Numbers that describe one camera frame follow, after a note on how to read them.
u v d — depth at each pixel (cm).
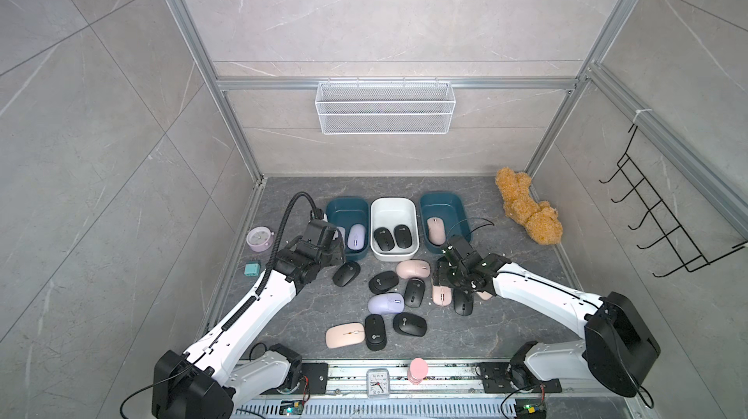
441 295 86
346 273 91
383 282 89
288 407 71
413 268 92
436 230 101
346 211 112
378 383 71
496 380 73
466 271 65
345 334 80
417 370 68
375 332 80
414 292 86
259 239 98
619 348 41
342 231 100
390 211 108
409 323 80
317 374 73
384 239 98
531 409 70
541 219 95
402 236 98
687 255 60
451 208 107
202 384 37
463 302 85
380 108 101
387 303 84
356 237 98
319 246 59
